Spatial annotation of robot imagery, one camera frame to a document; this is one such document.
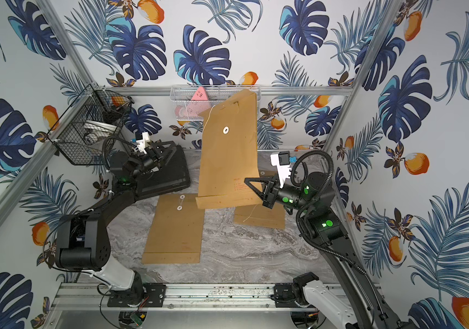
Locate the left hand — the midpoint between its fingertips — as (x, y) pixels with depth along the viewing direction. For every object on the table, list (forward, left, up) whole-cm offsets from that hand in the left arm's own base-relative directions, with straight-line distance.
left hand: (173, 143), depth 75 cm
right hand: (-18, -27, +5) cm, 33 cm away
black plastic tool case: (+8, +9, -30) cm, 32 cm away
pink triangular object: (+27, -4, 0) cm, 27 cm away
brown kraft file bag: (-19, +2, -35) cm, 40 cm away
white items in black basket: (+11, +38, -6) cm, 40 cm away
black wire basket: (+6, +40, -3) cm, 40 cm away
